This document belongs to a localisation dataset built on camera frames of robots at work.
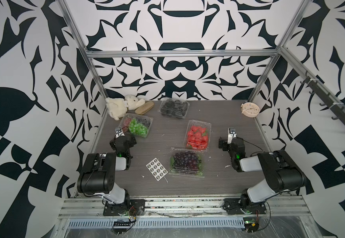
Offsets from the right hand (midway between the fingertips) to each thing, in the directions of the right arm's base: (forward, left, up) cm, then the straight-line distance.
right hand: (228, 134), depth 95 cm
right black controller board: (-46, -2, -6) cm, 46 cm away
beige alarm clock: (+23, -22, -3) cm, 32 cm away
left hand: (0, +68, +3) cm, 68 cm away
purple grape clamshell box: (-18, +28, +1) cm, 33 cm away
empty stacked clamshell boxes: (+26, +35, -3) cm, 44 cm away
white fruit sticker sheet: (-19, +45, -5) cm, 49 cm away
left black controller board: (-46, +61, -8) cm, 77 cm away
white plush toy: (+20, +73, +4) cm, 76 cm away
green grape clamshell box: (+6, +59, +4) cm, 59 cm away
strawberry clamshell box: (0, +19, -1) cm, 19 cm away
